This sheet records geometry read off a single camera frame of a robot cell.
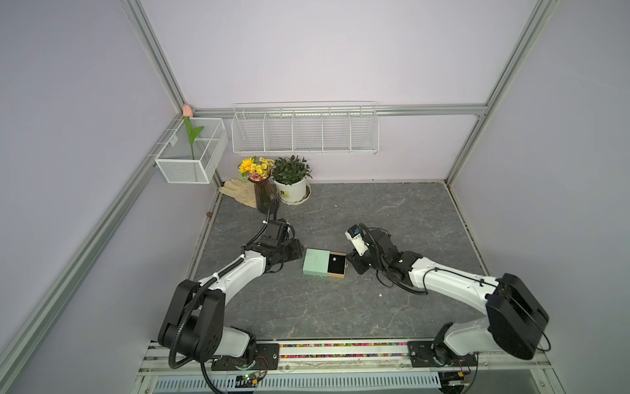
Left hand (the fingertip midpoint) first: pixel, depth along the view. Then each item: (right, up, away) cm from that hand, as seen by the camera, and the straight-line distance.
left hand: (300, 251), depth 89 cm
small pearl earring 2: (+28, -15, -4) cm, 32 cm away
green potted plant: (-5, +31, +11) cm, 34 cm away
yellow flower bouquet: (-17, +30, +3) cm, 35 cm away
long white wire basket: (+1, +48, +11) cm, 49 cm away
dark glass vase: (-16, +22, +13) cm, 30 cm away
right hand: (+18, 0, -3) cm, 18 cm away
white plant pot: (-5, +22, +20) cm, 30 cm away
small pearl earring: (+12, -4, +3) cm, 13 cm away
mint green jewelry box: (+9, -5, +2) cm, 10 cm away
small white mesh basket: (-39, +32, -11) cm, 51 cm away
